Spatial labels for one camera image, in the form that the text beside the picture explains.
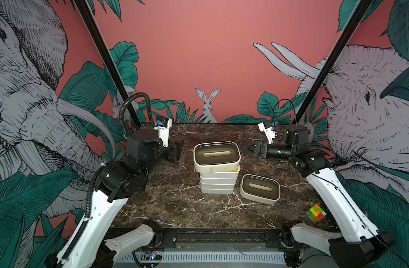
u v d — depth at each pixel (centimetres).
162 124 48
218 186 83
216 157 69
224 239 75
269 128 60
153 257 70
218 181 79
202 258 70
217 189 84
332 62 86
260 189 85
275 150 58
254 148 58
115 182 36
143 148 39
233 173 70
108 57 86
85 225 35
